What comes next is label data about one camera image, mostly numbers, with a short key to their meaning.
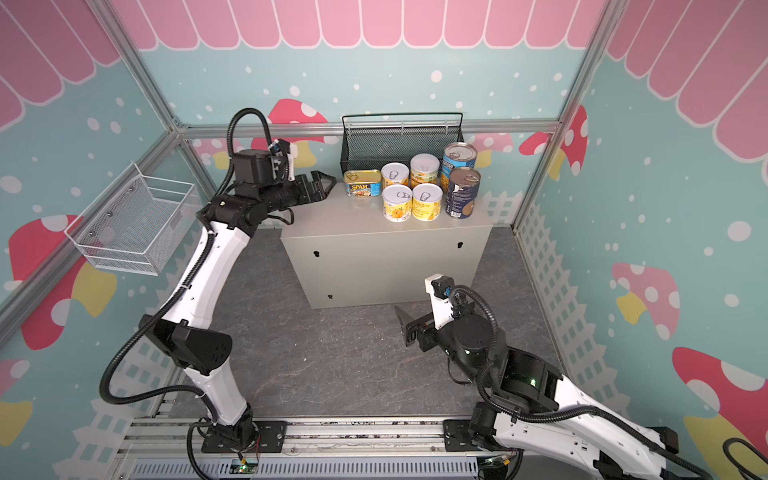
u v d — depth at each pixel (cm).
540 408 41
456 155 74
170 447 74
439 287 48
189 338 45
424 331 51
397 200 72
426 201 71
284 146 64
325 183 67
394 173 77
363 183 78
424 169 76
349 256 81
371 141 92
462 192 68
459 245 78
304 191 65
